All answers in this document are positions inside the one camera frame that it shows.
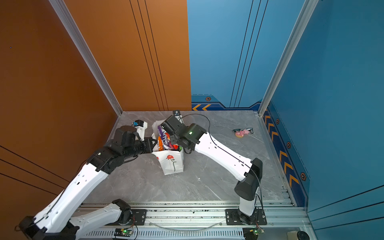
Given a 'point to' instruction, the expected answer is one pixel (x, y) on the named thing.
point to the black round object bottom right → (302, 235)
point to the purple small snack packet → (166, 139)
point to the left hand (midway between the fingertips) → (157, 140)
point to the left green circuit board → (123, 232)
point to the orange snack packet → (160, 144)
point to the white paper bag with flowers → (171, 162)
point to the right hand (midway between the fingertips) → (175, 133)
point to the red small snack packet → (176, 147)
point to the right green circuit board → (257, 231)
